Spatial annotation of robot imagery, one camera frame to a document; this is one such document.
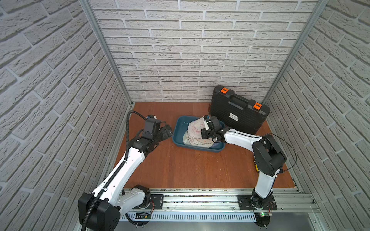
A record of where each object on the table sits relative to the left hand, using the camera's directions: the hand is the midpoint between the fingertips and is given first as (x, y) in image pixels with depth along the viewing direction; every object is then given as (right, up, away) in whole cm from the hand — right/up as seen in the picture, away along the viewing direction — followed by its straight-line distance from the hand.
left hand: (167, 128), depth 79 cm
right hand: (+22, -3, +16) cm, 27 cm away
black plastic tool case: (+42, +10, +9) cm, 44 cm away
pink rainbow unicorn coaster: (+17, 0, +21) cm, 27 cm away
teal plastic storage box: (+5, +1, +24) cm, 25 cm away
